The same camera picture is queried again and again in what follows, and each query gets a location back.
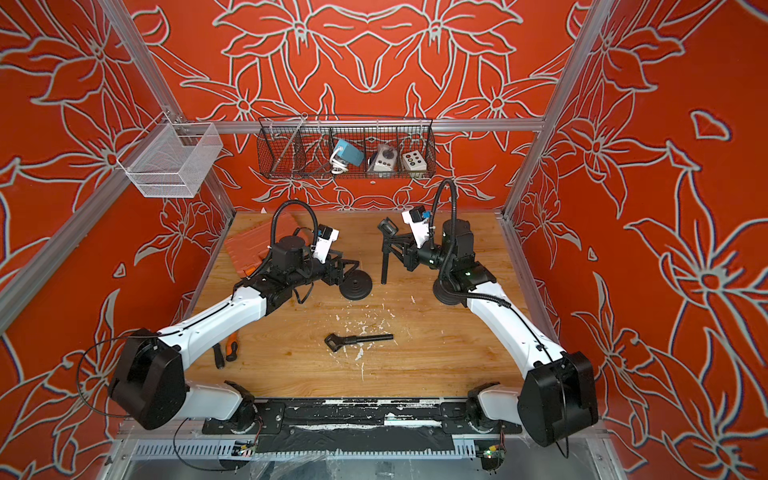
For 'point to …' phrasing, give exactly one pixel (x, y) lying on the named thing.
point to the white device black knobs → (384, 160)
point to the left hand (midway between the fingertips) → (351, 256)
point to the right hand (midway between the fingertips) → (383, 241)
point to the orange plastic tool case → (249, 248)
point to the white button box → (415, 164)
